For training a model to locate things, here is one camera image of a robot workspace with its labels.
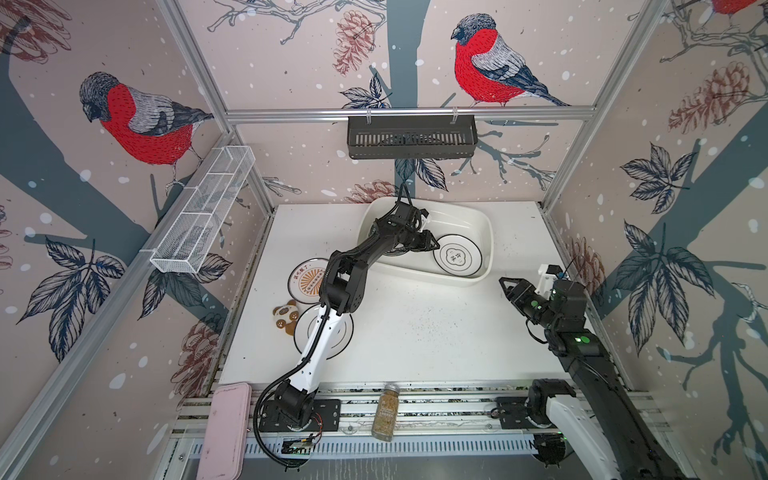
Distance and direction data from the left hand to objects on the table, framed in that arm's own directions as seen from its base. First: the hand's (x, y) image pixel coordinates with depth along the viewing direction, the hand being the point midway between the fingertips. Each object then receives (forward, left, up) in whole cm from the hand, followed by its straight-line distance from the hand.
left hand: (438, 245), depth 100 cm
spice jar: (-49, +18, -2) cm, 52 cm away
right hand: (-21, -14, +10) cm, 27 cm away
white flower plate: (-1, -8, -5) cm, 9 cm away
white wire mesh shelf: (-5, +67, +24) cm, 72 cm away
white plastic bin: (+17, -5, -4) cm, 18 cm away
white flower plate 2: (-29, +32, -6) cm, 44 cm away
